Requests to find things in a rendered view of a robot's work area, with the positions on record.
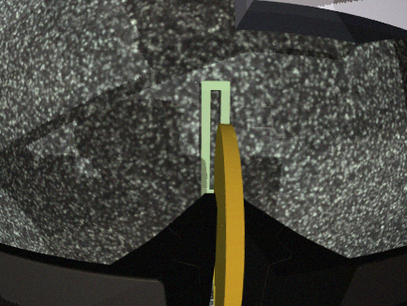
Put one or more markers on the gold coin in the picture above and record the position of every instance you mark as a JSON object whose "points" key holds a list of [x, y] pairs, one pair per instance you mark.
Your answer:
{"points": [[230, 244]]}

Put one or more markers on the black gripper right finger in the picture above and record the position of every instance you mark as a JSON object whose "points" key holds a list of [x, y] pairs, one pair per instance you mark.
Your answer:
{"points": [[282, 268]]}

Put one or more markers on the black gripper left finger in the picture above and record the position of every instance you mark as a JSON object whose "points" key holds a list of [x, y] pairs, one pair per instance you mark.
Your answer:
{"points": [[175, 268]]}

